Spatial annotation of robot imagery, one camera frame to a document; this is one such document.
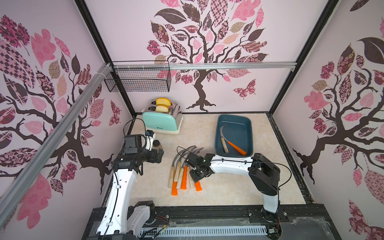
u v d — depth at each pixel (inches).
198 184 32.7
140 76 37.3
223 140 40.3
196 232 27.4
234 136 41.0
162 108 38.4
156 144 36.4
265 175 18.6
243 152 37.7
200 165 24.8
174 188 32.0
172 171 34.5
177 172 33.8
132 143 21.7
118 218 15.4
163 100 39.4
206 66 36.3
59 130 21.7
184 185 32.6
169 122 39.2
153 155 25.9
